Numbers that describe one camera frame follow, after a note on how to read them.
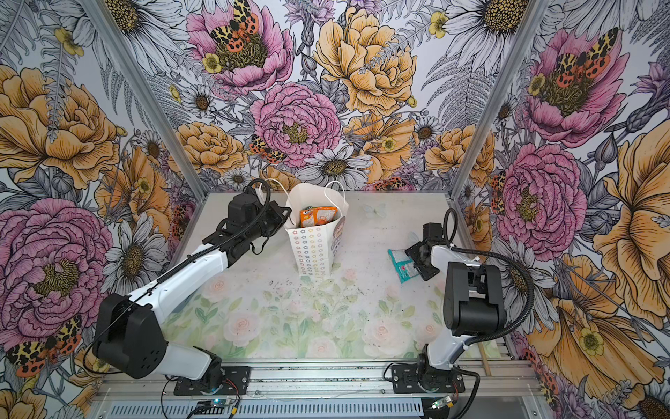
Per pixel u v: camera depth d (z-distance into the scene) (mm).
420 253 739
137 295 448
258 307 885
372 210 1161
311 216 913
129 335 417
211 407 727
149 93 893
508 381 781
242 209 614
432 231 793
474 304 481
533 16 726
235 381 740
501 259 512
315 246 814
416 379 734
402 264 948
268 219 730
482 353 785
